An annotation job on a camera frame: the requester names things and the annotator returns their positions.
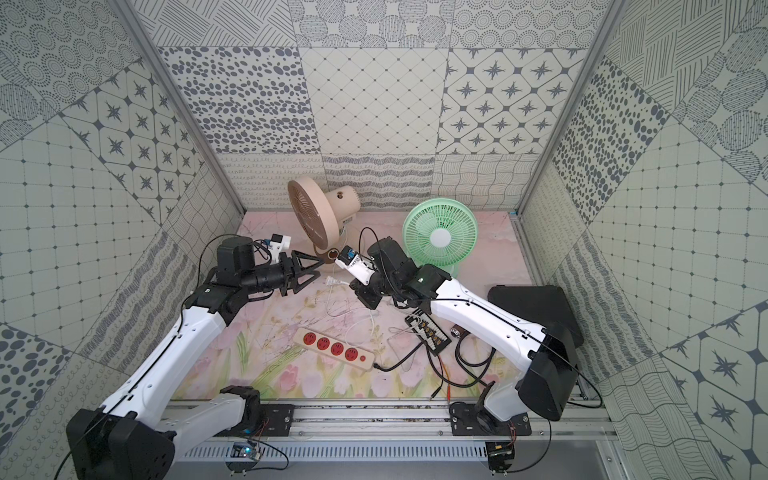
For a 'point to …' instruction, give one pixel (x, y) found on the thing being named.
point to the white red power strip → (335, 348)
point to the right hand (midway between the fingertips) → (357, 286)
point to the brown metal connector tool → (459, 331)
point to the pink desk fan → (322, 216)
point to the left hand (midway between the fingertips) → (318, 259)
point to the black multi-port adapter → (433, 337)
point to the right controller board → (498, 452)
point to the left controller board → (244, 457)
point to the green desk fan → (440, 232)
